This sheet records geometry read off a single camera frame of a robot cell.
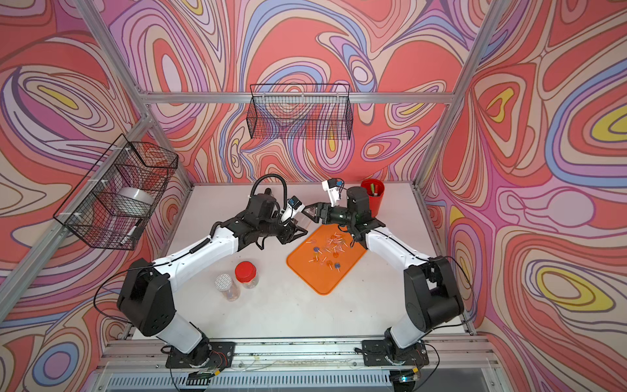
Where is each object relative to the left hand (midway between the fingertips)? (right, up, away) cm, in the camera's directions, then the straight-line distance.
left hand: (303, 226), depth 82 cm
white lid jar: (-25, -18, -6) cm, 31 cm away
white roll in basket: (-49, +8, -12) cm, 51 cm away
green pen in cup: (+29, +15, +22) cm, 39 cm away
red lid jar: (-19, -16, 0) cm, 25 cm away
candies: (+13, -9, +16) cm, 22 cm away
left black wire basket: (-59, +7, -9) cm, 60 cm away
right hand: (+1, +4, -2) cm, 4 cm away
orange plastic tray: (+9, -14, +11) cm, 19 cm away
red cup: (+30, +14, +21) cm, 40 cm away
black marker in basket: (-50, -1, -9) cm, 51 cm away
